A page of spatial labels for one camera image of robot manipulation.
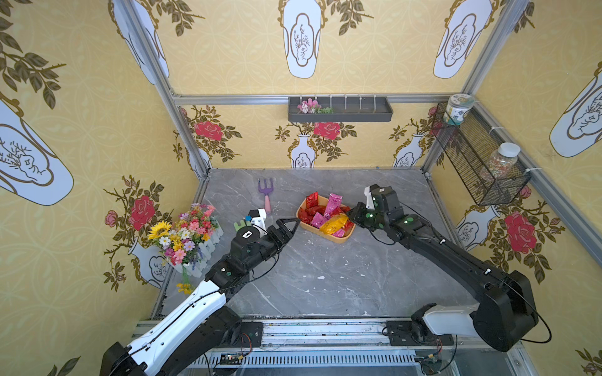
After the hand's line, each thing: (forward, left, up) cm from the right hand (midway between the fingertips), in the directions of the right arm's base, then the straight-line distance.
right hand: (349, 208), depth 83 cm
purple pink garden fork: (+22, +36, -19) cm, 47 cm away
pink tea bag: (+10, +5, -11) cm, 15 cm away
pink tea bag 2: (+1, +11, -11) cm, 15 cm away
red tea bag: (+12, +14, -12) cm, 22 cm away
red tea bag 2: (+3, +16, -11) cm, 20 cm away
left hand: (-10, +20, +5) cm, 23 cm away
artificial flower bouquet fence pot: (-14, +54, -2) cm, 55 cm away
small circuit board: (-44, +37, -21) cm, 61 cm away
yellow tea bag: (-6, +6, -1) cm, 8 cm away
